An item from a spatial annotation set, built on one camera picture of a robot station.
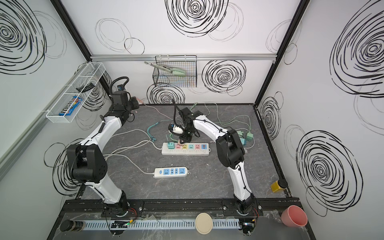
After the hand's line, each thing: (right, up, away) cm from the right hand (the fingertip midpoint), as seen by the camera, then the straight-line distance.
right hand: (182, 138), depth 92 cm
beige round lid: (+11, -34, -28) cm, 45 cm away
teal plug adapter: (-7, -4, -3) cm, 9 cm away
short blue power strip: (-6, -18, -9) cm, 21 cm away
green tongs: (-5, +42, -1) cm, 42 cm away
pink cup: (+50, -30, -29) cm, 65 cm away
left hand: (-29, +25, -3) cm, 38 cm away
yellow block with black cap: (+49, -23, -17) cm, 57 cm away
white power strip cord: (-31, -13, -2) cm, 34 cm away
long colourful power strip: (+3, -7, 0) cm, 8 cm away
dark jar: (-45, -32, -31) cm, 64 cm away
